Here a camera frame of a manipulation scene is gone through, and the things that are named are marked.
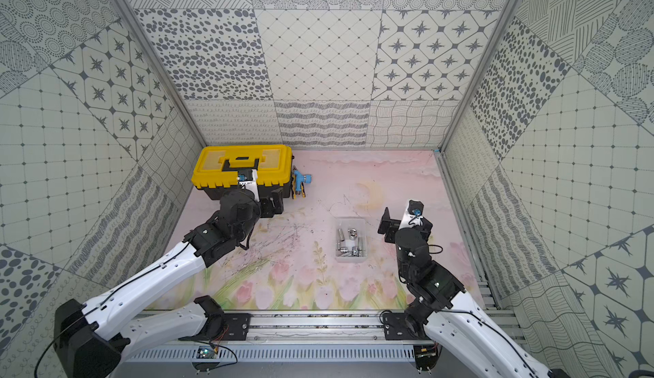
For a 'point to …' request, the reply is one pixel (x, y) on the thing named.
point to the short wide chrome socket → (352, 233)
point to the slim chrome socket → (341, 238)
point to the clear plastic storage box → (351, 240)
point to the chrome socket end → (355, 252)
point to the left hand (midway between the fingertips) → (265, 185)
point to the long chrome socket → (360, 246)
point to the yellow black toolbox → (217, 169)
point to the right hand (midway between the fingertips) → (403, 213)
